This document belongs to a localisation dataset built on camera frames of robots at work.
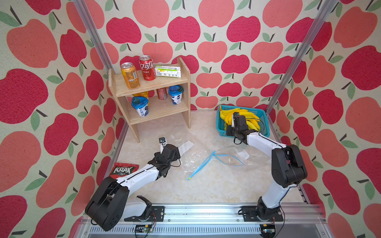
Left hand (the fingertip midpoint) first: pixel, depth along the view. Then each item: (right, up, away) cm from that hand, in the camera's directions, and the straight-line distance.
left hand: (172, 152), depth 89 cm
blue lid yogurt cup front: (-17, +29, -7) cm, 34 cm away
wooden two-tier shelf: (-10, +28, +4) cm, 29 cm away
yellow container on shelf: (-18, +36, -1) cm, 40 cm away
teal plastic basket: (+61, +13, +10) cm, 64 cm away
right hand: (+38, +14, +7) cm, 41 cm away
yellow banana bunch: (+54, +20, +11) cm, 58 cm away
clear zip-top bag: (+13, -3, +4) cm, 14 cm away
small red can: (-7, +38, +6) cm, 39 cm away
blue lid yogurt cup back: (+2, +37, +1) cm, 37 cm away
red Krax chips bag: (-30, -9, -3) cm, 32 cm away
